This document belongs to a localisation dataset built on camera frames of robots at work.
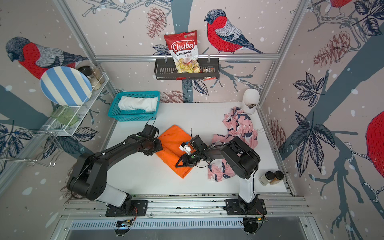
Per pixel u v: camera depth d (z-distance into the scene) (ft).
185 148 2.81
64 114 2.26
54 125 2.16
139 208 2.40
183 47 2.62
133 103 3.73
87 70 2.60
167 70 3.10
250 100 3.66
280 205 2.47
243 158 1.67
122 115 3.74
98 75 2.81
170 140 3.20
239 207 2.16
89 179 1.44
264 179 2.44
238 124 3.25
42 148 2.13
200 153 2.50
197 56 2.81
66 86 2.38
